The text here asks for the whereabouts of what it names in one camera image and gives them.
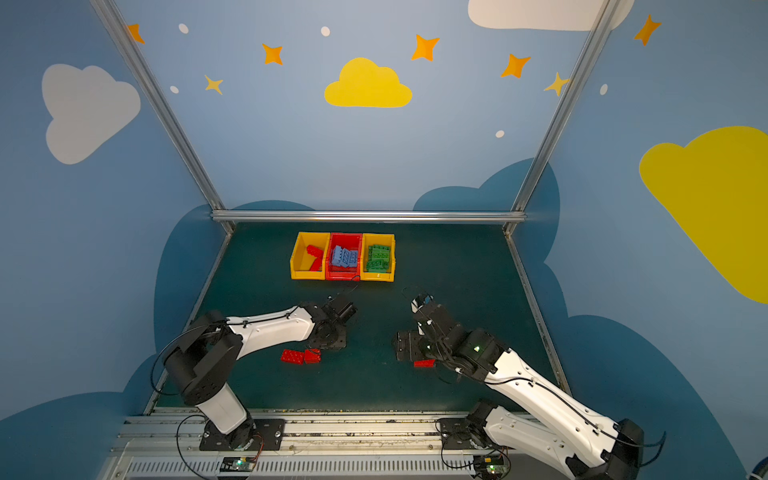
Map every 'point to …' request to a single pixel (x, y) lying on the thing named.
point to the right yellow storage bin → (383, 240)
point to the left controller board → (237, 464)
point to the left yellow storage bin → (301, 261)
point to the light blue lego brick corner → (342, 253)
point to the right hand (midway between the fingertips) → (409, 338)
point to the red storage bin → (351, 242)
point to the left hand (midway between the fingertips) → (343, 344)
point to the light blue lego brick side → (353, 258)
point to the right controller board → (489, 466)
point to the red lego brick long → (317, 265)
